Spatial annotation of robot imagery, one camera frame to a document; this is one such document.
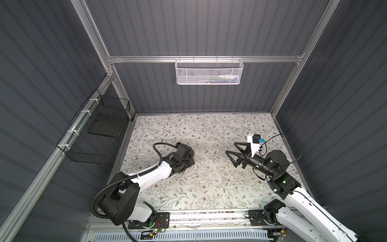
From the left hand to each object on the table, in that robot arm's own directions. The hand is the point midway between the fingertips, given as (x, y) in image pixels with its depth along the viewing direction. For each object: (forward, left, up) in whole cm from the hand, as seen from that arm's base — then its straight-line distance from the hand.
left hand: (193, 160), depth 88 cm
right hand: (-7, -18, +22) cm, 29 cm away
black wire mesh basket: (+4, +49, +21) cm, 54 cm away
